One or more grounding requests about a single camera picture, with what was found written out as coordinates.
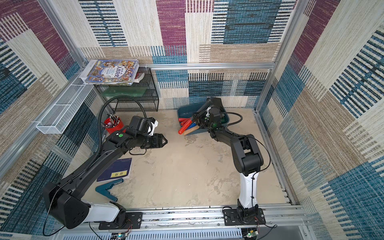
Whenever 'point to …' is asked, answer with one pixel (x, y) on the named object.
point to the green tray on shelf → (134, 91)
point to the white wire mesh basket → (56, 120)
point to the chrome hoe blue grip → (192, 125)
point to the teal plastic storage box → (189, 111)
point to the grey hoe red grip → (184, 127)
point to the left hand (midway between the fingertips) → (164, 141)
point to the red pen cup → (114, 129)
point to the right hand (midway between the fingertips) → (193, 114)
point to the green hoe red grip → (183, 119)
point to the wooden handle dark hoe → (192, 129)
